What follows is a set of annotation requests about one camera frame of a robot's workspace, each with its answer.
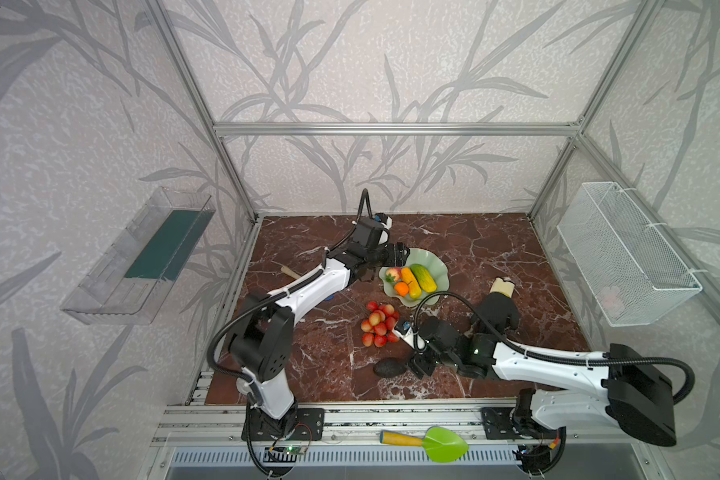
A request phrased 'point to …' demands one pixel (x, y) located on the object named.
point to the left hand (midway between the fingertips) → (404, 242)
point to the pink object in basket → (611, 299)
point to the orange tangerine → (401, 288)
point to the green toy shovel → (440, 444)
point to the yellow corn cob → (414, 287)
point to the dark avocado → (389, 367)
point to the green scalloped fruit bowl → (431, 263)
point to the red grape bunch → (380, 326)
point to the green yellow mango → (423, 278)
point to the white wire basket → (632, 273)
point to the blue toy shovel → (329, 298)
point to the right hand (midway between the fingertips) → (406, 339)
